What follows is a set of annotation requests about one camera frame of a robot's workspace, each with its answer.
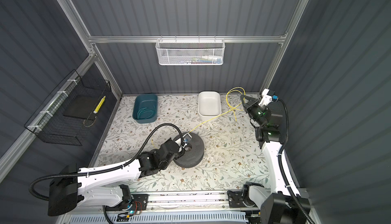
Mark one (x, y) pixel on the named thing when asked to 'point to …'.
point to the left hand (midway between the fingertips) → (180, 138)
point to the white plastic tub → (209, 105)
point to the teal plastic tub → (142, 101)
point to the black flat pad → (82, 106)
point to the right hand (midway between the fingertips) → (242, 96)
